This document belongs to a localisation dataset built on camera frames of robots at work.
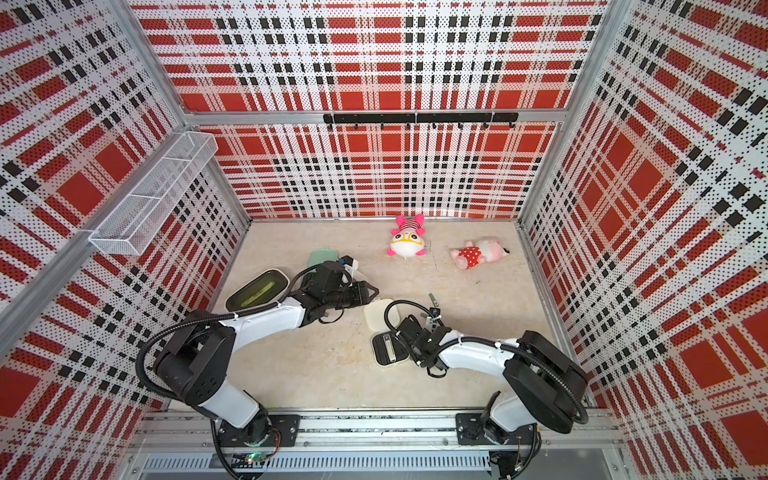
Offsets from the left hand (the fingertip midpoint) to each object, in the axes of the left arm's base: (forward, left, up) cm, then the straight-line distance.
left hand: (378, 291), depth 89 cm
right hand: (-14, -16, -10) cm, 23 cm away
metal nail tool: (+3, -18, -10) cm, 21 cm away
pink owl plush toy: (+23, -9, -3) cm, 24 cm away
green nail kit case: (+21, +24, -10) cm, 34 cm away
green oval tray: (+3, +38, -4) cm, 38 cm away
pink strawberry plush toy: (+20, -37, -5) cm, 42 cm away
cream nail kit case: (-14, -3, -8) cm, 17 cm away
